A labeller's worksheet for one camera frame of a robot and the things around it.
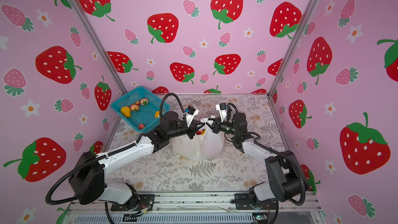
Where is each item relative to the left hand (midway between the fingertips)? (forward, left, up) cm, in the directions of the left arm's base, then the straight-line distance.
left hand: (204, 123), depth 75 cm
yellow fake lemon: (+23, +54, -18) cm, 62 cm away
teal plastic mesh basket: (+29, +48, -22) cm, 60 cm away
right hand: (+3, 0, -1) cm, 3 cm away
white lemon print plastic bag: (-5, 0, -13) cm, 14 cm away
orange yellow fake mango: (+22, +33, -19) cm, 44 cm away
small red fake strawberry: (+11, +41, -20) cm, 48 cm away
